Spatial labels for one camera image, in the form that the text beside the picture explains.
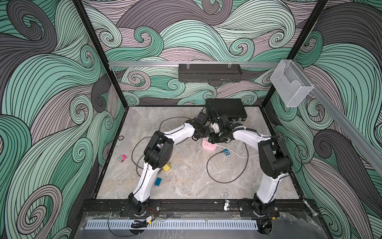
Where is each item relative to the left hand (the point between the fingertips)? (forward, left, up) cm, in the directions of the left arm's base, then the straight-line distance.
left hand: (209, 132), depth 96 cm
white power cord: (-13, -20, -7) cm, 24 cm away
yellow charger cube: (-22, +26, -5) cm, 34 cm away
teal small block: (-29, +31, -6) cm, 43 cm away
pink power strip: (-7, +1, -5) cm, 9 cm away
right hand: (-4, 0, -2) cm, 5 cm away
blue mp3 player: (-11, -11, -5) cm, 16 cm away
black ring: (+2, +62, -8) cm, 63 cm away
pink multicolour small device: (-16, +55, -5) cm, 57 cm away
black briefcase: (+27, -23, -5) cm, 36 cm away
